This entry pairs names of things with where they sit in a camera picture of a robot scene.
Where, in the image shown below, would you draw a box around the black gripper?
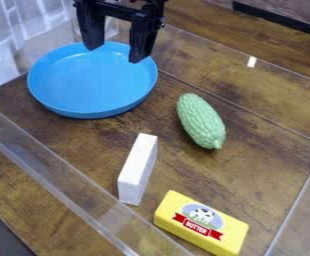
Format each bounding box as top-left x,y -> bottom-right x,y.
74,0 -> 169,63

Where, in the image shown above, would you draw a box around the green bitter gourd toy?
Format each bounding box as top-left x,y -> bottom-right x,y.
177,93 -> 226,149

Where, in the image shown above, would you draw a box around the yellow butter block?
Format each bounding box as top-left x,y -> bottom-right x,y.
154,190 -> 250,256

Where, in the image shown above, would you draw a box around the blue round tray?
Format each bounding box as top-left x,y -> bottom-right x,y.
27,42 -> 160,119

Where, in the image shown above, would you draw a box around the white rectangular block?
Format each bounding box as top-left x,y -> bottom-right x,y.
118,133 -> 158,206

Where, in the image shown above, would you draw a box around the clear acrylic enclosure wall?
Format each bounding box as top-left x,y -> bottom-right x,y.
0,0 -> 310,256

